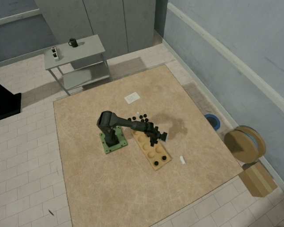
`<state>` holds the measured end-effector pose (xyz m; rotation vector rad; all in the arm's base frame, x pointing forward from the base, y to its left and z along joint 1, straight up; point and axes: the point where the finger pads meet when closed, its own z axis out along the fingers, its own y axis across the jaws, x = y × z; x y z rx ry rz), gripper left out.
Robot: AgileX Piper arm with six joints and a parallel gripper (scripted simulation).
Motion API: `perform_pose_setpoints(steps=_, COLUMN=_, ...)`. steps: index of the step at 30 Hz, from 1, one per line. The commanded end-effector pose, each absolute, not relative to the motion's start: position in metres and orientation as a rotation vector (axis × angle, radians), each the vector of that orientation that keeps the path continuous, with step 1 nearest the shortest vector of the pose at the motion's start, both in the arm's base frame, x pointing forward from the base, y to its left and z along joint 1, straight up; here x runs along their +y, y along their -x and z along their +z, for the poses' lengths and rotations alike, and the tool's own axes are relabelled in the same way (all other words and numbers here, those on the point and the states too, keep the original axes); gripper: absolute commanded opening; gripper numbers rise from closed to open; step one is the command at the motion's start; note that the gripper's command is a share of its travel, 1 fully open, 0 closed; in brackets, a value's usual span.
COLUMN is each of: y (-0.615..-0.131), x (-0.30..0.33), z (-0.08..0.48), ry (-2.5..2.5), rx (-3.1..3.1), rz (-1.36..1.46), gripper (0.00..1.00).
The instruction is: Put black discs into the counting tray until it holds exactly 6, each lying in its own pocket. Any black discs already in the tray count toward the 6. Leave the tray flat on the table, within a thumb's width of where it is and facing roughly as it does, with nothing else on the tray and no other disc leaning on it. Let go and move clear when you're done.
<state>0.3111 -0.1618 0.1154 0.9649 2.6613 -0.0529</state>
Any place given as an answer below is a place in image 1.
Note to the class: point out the tan tray with round pockets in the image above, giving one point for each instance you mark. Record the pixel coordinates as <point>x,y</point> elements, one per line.
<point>152,153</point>

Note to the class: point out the white sheet of paper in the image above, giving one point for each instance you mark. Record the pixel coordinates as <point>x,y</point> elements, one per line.
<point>132,97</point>

